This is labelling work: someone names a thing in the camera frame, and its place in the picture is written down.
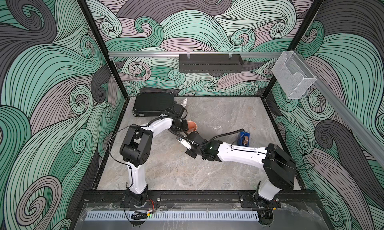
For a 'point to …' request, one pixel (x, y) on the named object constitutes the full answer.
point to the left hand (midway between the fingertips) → (185, 127)
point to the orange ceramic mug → (192, 127)
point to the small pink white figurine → (184, 102)
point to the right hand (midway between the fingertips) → (186, 145)
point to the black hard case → (148, 104)
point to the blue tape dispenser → (244, 139)
